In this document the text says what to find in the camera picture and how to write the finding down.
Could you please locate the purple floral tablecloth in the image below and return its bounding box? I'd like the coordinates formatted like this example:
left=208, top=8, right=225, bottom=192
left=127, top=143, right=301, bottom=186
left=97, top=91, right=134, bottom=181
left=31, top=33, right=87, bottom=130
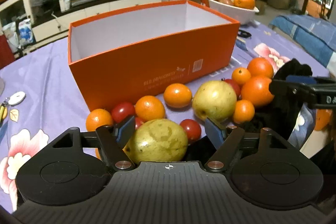
left=0, top=18, right=331, bottom=214

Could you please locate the white framed picture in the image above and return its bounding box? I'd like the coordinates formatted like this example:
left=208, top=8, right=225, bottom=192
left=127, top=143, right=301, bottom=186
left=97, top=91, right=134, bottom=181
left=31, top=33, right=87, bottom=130
left=0, top=0, right=34, bottom=30

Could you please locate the white oval tag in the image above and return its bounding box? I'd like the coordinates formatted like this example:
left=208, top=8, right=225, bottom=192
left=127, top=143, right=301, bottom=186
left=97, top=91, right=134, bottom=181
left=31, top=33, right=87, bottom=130
left=7, top=91, right=27, bottom=105

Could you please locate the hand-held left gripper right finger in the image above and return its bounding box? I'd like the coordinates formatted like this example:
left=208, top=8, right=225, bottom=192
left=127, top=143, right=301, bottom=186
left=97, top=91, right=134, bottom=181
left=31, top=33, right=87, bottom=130
left=204, top=117, right=290, bottom=172

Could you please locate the yellow-green pear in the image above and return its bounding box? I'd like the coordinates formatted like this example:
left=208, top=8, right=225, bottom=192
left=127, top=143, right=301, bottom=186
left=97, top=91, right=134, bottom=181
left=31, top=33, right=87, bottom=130
left=192, top=80, right=237, bottom=123
left=123, top=119, right=189, bottom=163

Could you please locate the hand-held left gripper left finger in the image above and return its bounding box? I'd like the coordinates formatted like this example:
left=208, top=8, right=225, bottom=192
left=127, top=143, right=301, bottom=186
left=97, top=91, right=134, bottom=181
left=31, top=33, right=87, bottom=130
left=51, top=116, right=137, bottom=170

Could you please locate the orange cardboard box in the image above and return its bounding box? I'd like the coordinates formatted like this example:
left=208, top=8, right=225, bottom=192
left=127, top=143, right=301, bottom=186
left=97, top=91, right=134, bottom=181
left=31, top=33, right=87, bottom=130
left=68, top=0, right=240, bottom=112

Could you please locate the blue tarp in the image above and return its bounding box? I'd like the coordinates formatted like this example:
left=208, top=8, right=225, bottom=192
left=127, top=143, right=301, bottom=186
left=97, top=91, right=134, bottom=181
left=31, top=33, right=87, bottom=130
left=270, top=14, right=336, bottom=68

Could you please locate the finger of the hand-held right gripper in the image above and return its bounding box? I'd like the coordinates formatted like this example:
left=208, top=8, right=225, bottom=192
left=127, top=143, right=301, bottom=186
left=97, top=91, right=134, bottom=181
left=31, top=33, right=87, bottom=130
left=269, top=79, right=319, bottom=104
left=286, top=75, right=336, bottom=87

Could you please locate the small orange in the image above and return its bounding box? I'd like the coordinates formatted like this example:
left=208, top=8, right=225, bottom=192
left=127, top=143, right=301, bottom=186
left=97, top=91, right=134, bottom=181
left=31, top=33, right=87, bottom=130
left=232, top=100, right=255, bottom=124
left=231, top=67, right=252, bottom=86

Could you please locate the white bowl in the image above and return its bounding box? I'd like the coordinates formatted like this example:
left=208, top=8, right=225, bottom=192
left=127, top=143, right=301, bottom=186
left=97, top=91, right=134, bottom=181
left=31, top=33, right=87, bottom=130
left=207, top=0, right=260, bottom=25

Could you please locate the red bag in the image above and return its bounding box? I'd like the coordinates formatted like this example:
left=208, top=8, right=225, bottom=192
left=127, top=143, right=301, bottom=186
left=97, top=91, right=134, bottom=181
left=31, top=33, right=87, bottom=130
left=0, top=35, right=15, bottom=69

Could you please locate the large orange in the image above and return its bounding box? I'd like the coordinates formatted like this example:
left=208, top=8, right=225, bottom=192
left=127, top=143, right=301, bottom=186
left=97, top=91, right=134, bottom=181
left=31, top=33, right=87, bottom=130
left=241, top=76, right=275, bottom=108
left=247, top=57, right=274, bottom=79

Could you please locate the blue and white bag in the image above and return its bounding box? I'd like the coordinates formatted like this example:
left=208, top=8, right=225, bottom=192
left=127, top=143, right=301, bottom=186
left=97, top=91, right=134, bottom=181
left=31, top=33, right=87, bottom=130
left=18, top=19, right=36, bottom=45

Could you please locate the white television stand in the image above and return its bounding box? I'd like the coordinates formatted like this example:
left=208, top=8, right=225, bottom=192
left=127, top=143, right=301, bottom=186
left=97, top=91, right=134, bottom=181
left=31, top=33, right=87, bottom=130
left=33, top=0, right=184, bottom=42

